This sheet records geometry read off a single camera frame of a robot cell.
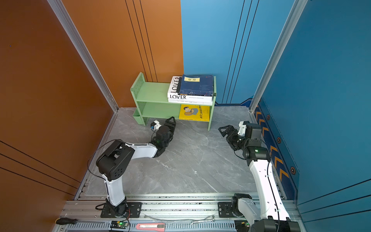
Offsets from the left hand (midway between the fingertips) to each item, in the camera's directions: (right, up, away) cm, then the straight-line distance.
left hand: (176, 118), depth 92 cm
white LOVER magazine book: (-2, +14, -9) cm, 17 cm away
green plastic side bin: (-29, +2, +11) cm, 31 cm away
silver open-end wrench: (+20, -51, -21) cm, 58 cm away
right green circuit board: (+35, -54, -21) cm, 67 cm away
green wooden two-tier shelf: (-15, +12, -4) cm, 19 cm away
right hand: (+25, -8, -17) cm, 31 cm away
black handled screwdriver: (-52, -50, -23) cm, 75 cm away
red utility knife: (-6, -52, -23) cm, 58 cm away
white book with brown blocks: (+10, +10, -7) cm, 16 cm away
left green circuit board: (-26, -53, -21) cm, 63 cm away
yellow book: (+12, +5, +8) cm, 15 cm away
